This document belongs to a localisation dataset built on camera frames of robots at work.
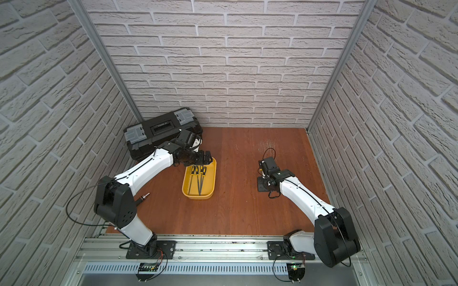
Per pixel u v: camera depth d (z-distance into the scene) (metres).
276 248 0.74
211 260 0.73
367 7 0.69
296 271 0.70
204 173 0.97
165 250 0.73
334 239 0.41
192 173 0.97
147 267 0.73
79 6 0.69
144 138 0.92
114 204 0.45
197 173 0.97
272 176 0.62
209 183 0.94
